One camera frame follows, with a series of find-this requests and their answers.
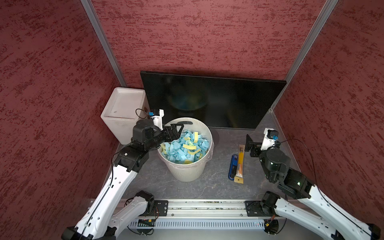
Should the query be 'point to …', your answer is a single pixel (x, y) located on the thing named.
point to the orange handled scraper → (239, 178)
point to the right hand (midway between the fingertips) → (255, 138)
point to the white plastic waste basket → (190, 172)
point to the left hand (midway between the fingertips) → (175, 129)
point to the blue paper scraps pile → (176, 153)
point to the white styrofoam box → (125, 107)
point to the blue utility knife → (233, 168)
